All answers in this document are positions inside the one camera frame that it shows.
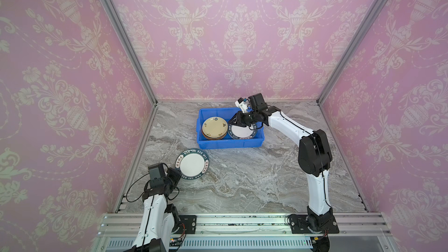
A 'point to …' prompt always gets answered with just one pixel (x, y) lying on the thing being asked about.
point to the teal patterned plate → (214, 138)
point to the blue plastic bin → (255, 142)
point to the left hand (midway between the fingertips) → (180, 172)
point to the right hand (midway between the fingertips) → (230, 122)
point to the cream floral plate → (214, 128)
